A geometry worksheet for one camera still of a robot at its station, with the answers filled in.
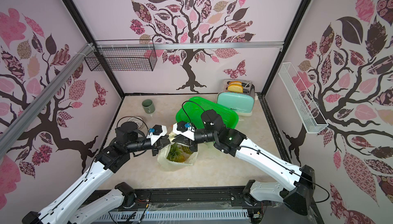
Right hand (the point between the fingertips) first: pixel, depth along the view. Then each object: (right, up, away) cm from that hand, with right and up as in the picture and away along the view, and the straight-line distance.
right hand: (174, 140), depth 61 cm
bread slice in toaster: (+34, +27, +37) cm, 57 cm away
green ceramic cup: (-26, +15, +44) cm, 54 cm away
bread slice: (+34, +31, +39) cm, 60 cm away
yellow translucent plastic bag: (-3, -14, +10) cm, 18 cm away
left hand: (-2, -2, +6) cm, 6 cm away
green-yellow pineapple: (0, -9, +13) cm, 16 cm away
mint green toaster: (+35, +22, +35) cm, 54 cm away
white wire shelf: (+64, +17, +13) cm, 67 cm away
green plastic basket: (+4, +12, +53) cm, 54 cm away
